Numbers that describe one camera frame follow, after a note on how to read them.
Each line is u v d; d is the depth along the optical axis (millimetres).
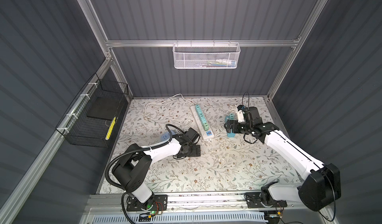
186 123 1051
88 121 722
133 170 450
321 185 402
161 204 722
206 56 1233
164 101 1171
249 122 628
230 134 991
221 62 916
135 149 480
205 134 962
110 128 694
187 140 703
